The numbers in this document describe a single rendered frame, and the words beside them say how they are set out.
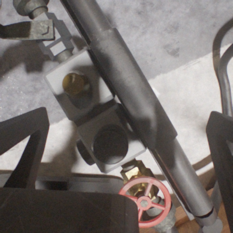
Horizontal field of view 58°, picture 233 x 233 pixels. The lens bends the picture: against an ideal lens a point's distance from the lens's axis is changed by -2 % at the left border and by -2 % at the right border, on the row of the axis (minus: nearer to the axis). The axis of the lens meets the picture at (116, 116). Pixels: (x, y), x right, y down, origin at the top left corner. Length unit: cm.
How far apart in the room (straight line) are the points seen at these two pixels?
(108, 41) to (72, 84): 10
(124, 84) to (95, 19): 7
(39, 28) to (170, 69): 56
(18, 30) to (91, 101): 14
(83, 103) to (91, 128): 4
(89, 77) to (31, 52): 56
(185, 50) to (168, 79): 12
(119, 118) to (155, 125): 12
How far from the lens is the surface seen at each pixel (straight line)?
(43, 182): 70
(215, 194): 68
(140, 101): 20
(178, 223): 80
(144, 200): 30
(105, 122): 32
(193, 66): 82
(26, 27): 34
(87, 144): 32
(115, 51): 21
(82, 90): 29
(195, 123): 82
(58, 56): 35
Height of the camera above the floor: 77
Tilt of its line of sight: 84 degrees down
